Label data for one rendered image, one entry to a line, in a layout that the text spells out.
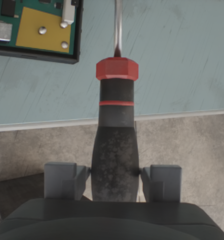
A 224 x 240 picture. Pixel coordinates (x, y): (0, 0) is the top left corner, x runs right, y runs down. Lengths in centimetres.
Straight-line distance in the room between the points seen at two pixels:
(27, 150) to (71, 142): 19
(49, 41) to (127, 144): 12
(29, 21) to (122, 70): 11
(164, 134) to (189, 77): 122
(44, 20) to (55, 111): 7
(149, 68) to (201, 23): 9
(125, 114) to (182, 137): 145
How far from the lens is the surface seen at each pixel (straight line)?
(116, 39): 17
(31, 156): 128
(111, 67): 16
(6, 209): 90
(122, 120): 16
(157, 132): 151
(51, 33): 25
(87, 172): 16
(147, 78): 30
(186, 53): 33
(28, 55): 24
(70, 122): 26
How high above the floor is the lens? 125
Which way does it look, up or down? 64 degrees down
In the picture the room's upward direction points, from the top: 90 degrees clockwise
